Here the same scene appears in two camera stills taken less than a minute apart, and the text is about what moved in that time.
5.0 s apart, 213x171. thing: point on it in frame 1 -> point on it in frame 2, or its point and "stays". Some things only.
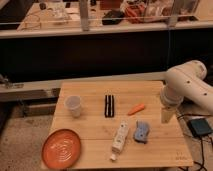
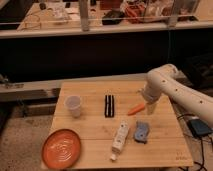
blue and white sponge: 142,131 stays
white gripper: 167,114 -> 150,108
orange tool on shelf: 136,13 stays
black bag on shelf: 113,17 stays
